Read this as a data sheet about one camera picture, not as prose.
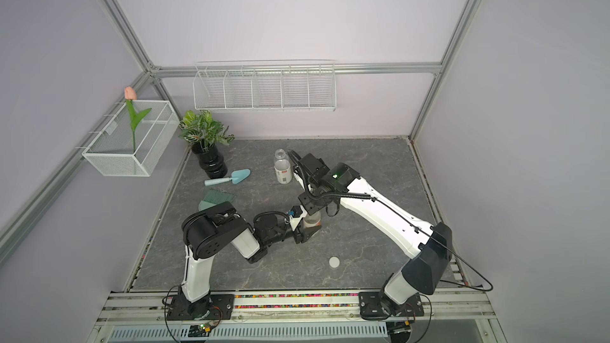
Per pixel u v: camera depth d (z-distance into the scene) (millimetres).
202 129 930
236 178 1054
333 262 825
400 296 615
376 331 706
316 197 515
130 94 790
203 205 974
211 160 991
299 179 598
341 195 475
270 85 969
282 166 1015
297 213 745
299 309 744
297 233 788
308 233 795
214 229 539
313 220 824
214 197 990
